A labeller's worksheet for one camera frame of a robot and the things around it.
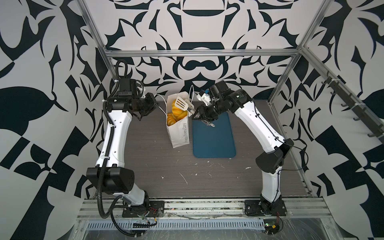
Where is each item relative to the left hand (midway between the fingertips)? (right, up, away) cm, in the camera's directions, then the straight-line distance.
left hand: (159, 100), depth 74 cm
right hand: (+17, -8, -2) cm, 19 cm away
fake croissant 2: (+4, -9, +11) cm, 15 cm away
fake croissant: (+9, -6, +7) cm, 12 cm away
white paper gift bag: (+9, -16, +8) cm, 20 cm away
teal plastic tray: (+28, -24, +24) cm, 44 cm away
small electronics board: (+53, -59, -3) cm, 80 cm away
